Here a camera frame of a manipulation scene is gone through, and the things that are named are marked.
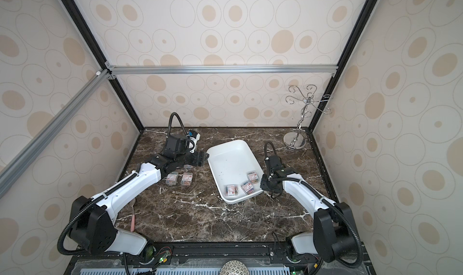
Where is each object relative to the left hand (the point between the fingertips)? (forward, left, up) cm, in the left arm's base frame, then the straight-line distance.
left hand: (208, 152), depth 82 cm
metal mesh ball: (-42, -13, -17) cm, 47 cm away
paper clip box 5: (-10, +7, +3) cm, 12 cm away
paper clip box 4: (-3, +13, -19) cm, 23 cm away
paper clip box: (-2, -22, -18) cm, 29 cm away
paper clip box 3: (-9, -19, -17) cm, 27 cm away
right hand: (-8, -31, -15) cm, 35 cm away
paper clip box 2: (-10, -10, -18) cm, 23 cm away
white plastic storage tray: (+1, -13, -19) cm, 23 cm away
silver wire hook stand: (+24, -50, -17) cm, 58 cm away
